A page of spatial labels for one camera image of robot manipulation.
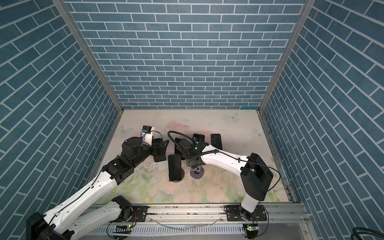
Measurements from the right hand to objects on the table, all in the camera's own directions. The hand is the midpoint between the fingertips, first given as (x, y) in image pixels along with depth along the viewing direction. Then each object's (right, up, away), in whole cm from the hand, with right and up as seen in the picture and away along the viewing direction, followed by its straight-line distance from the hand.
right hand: (191, 160), depth 84 cm
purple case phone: (+16, +9, +18) cm, 26 cm away
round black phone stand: (-5, -10, 0) cm, 11 cm away
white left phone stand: (-17, -4, +4) cm, 18 cm away
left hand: (-15, +13, -8) cm, 21 cm away
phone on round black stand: (-9, 0, -3) cm, 10 cm away
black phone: (+4, +14, 0) cm, 14 cm away
